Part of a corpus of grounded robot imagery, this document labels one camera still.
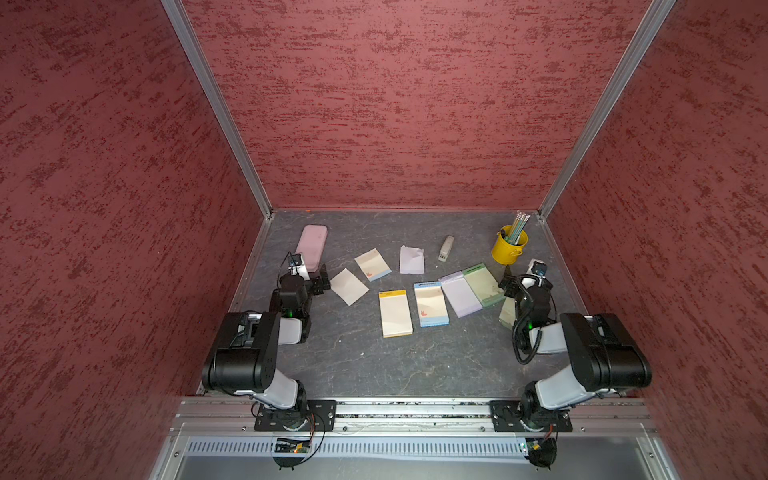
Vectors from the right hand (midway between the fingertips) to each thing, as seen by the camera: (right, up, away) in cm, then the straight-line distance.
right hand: (521, 272), depth 91 cm
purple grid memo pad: (-18, -8, +6) cm, 21 cm away
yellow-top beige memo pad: (-40, -13, +1) cm, 42 cm away
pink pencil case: (-71, +8, +19) cm, 74 cm away
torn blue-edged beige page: (-48, +1, +13) cm, 49 cm away
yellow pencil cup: (-2, +6, +9) cm, 11 cm away
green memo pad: (-9, -6, +6) cm, 13 cm away
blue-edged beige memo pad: (-28, -11, +4) cm, 30 cm away
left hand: (-67, 0, +2) cm, 67 cm away
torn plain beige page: (-56, -6, +7) cm, 56 cm away
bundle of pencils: (+1, +14, +6) cm, 16 cm away
